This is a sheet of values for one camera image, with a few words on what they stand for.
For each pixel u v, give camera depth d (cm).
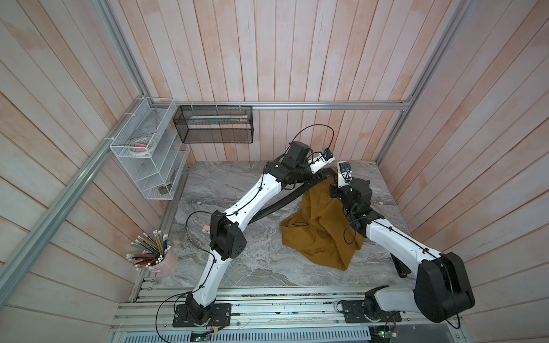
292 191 90
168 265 88
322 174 73
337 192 76
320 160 70
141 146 73
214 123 90
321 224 84
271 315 75
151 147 74
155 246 78
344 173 69
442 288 42
